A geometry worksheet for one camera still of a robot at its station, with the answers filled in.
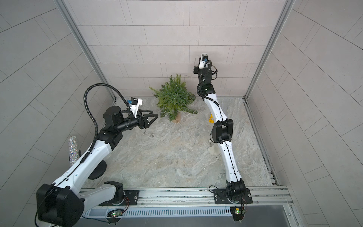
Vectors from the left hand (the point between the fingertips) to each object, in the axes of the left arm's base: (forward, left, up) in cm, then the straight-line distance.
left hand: (157, 114), depth 71 cm
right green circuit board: (-38, -41, -28) cm, 63 cm away
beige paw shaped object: (-7, -33, -25) cm, 42 cm away
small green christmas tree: (+12, -7, 0) cm, 14 cm away
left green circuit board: (-39, +17, -25) cm, 49 cm away
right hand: (+39, -24, +12) cm, 47 cm away
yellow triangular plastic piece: (+16, -33, -26) cm, 45 cm away
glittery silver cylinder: (-19, +36, -6) cm, 41 cm away
